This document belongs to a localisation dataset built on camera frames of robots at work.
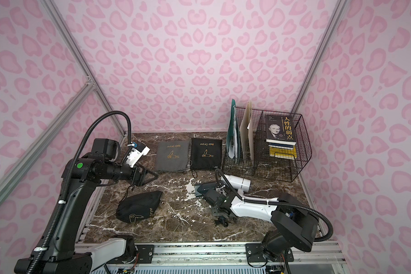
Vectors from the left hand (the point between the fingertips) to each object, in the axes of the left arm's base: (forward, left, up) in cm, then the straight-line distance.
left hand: (151, 172), depth 68 cm
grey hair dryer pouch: (+29, +1, -27) cm, 40 cm away
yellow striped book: (+22, -62, -14) cm, 68 cm away
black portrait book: (+29, -61, -6) cm, 68 cm away
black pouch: (+30, -20, -27) cm, 45 cm away
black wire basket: (+19, -57, -26) cm, 66 cm away
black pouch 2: (-6, +11, -21) cm, 24 cm away
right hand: (-5, -27, -29) cm, 40 cm away
